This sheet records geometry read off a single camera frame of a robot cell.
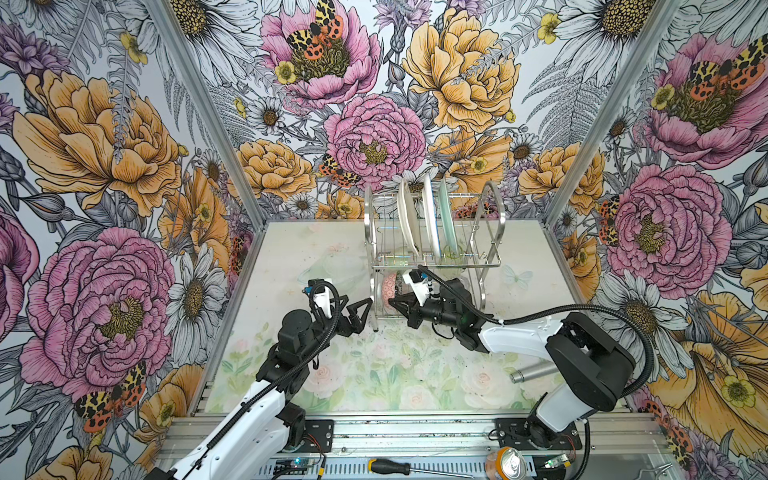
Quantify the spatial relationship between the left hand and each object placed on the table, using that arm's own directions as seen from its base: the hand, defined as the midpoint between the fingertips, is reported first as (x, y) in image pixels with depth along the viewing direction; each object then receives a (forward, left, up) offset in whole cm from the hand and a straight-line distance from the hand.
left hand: (360, 307), depth 78 cm
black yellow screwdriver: (-32, -7, -15) cm, 36 cm away
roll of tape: (-33, -31, -6) cm, 45 cm away
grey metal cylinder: (-13, -44, -13) cm, 48 cm away
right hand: (+2, -8, -4) cm, 9 cm away
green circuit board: (-31, +14, -18) cm, 38 cm away
